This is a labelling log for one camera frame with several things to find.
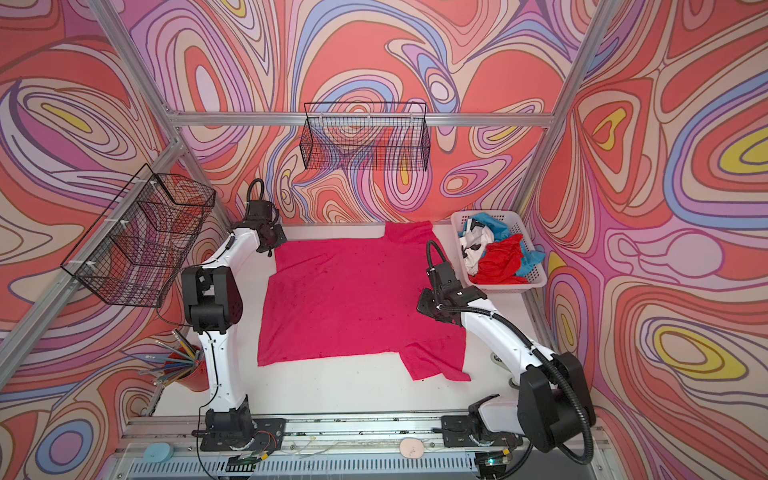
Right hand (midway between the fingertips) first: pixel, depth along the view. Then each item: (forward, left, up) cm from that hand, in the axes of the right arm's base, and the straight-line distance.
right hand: (428, 312), depth 86 cm
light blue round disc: (-32, +68, -6) cm, 75 cm away
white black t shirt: (+28, -20, -1) cm, 34 cm away
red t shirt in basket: (+18, -26, -1) cm, 32 cm away
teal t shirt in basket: (+33, -31, -1) cm, 45 cm away
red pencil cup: (-13, +65, 0) cm, 66 cm away
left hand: (+31, +48, +2) cm, 58 cm away
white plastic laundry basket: (+12, -37, -2) cm, 39 cm away
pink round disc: (-33, +7, -6) cm, 34 cm away
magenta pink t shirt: (+11, +22, -8) cm, 26 cm away
